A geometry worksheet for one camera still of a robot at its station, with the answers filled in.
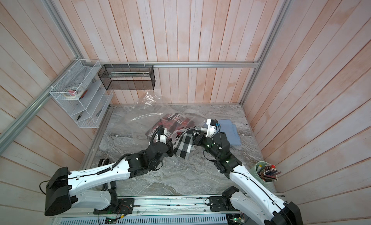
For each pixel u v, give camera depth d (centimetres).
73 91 73
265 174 64
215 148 59
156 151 53
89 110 78
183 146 73
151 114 112
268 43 84
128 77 104
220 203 73
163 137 65
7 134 52
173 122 93
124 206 73
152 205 75
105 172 47
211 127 66
